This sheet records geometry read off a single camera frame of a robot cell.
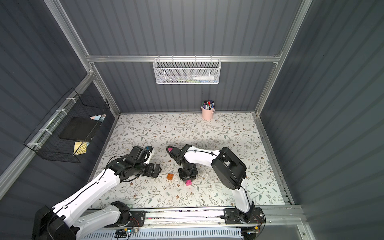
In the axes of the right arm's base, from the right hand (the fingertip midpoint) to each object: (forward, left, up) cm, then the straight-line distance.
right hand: (186, 183), depth 84 cm
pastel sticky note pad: (+27, +48, +26) cm, 61 cm away
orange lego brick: (+4, +10, 0) cm, 11 cm away
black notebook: (+18, +54, +27) cm, 64 cm away
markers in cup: (+53, -14, +12) cm, 56 cm away
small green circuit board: (-23, +30, -1) cm, 38 cm away
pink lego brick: (+1, -1, 0) cm, 1 cm away
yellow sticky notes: (+3, +42, +34) cm, 54 cm away
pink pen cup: (+51, -14, +4) cm, 53 cm away
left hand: (+4, +17, +10) cm, 20 cm away
